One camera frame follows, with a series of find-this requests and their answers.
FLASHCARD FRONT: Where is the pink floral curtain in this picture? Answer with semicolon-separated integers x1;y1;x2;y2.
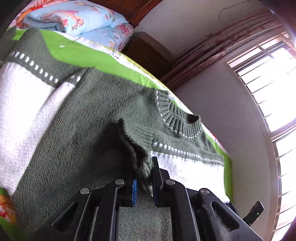
161;13;281;90

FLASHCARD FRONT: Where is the large wooden headboard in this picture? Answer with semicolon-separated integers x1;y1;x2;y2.
91;0;162;28

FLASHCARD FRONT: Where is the blue floral folded quilt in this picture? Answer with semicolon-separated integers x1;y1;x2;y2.
22;1;134;51

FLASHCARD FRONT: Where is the barred window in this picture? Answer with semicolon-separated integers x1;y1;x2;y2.
228;32;295;240

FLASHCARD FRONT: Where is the wooden nightstand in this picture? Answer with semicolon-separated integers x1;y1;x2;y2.
121;32;173;80

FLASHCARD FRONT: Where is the green and white knit sweater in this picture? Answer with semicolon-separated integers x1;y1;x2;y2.
0;27;231;241

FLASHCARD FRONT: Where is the pink floral pillow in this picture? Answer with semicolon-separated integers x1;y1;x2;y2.
9;0;69;29

